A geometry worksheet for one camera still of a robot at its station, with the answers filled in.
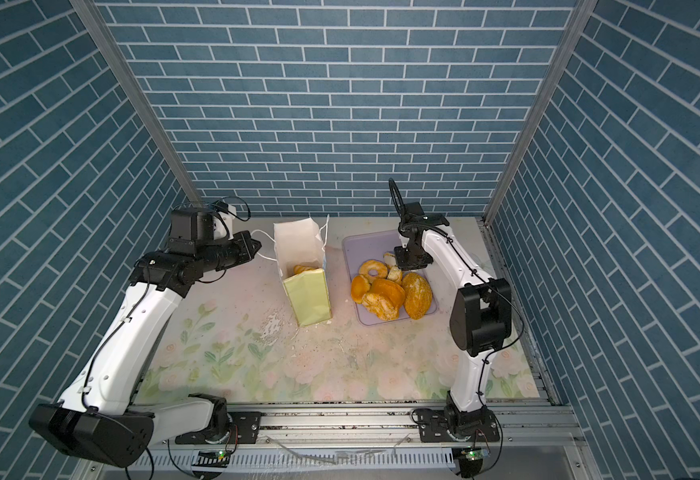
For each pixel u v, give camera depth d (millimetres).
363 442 734
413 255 768
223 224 576
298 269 994
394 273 954
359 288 953
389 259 1025
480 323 501
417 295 913
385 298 866
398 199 754
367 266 1038
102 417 368
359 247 1129
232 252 640
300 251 966
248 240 626
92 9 697
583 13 707
